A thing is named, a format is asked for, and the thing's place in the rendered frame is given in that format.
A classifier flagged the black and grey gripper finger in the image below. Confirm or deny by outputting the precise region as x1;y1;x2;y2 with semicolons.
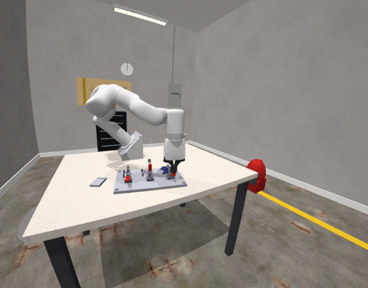
174;159;185;174
163;157;175;174

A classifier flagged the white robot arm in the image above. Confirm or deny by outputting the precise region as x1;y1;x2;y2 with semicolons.
85;84;186;149

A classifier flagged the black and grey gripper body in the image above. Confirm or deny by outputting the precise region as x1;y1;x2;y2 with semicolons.
163;139;186;160

